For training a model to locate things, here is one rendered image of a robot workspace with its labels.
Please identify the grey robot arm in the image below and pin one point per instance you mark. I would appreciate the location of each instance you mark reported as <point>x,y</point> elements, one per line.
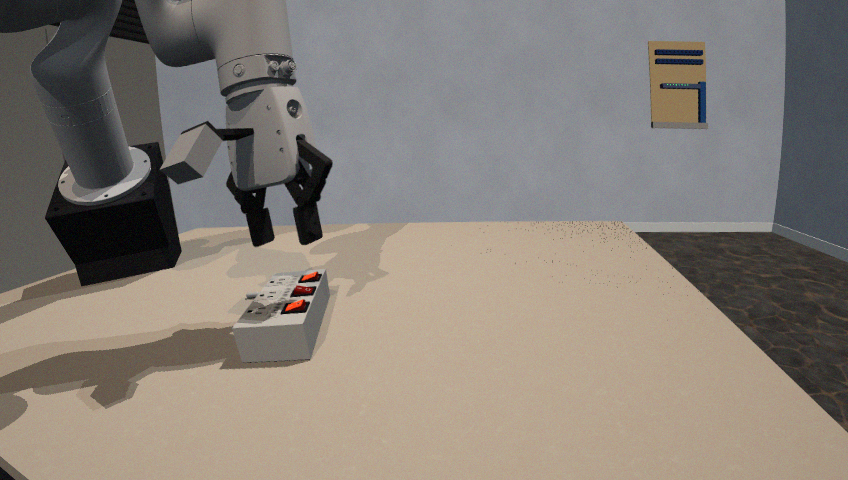
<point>250,40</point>

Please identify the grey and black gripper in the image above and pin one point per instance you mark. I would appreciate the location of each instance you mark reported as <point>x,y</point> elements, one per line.
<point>268,157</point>

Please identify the grey power strip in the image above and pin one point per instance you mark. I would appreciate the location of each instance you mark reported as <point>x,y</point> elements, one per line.
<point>273,328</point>

